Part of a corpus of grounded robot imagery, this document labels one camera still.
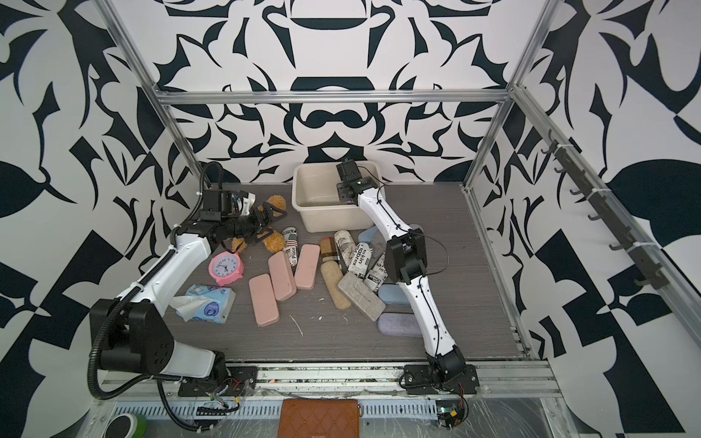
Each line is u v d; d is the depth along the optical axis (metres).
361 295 0.85
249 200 0.79
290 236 1.00
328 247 0.97
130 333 0.41
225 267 0.93
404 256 0.65
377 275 0.89
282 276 0.91
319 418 0.67
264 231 0.75
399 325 0.81
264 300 0.87
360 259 0.91
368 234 1.00
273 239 0.95
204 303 0.81
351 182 0.80
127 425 0.64
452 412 0.70
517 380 0.76
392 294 0.87
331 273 0.89
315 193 1.10
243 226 0.71
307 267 0.93
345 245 0.99
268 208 0.75
